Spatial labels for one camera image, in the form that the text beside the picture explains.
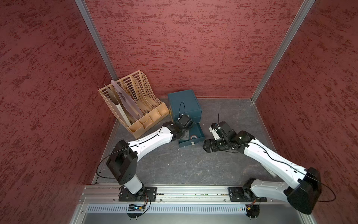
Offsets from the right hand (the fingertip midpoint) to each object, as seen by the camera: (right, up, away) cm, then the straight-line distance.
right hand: (210, 149), depth 77 cm
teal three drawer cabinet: (-15, +28, +12) cm, 33 cm away
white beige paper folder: (-52, +24, 0) cm, 58 cm away
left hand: (-16, +6, +7) cm, 19 cm away
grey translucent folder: (-57, +23, +36) cm, 71 cm away
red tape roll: (-8, +4, +19) cm, 21 cm away
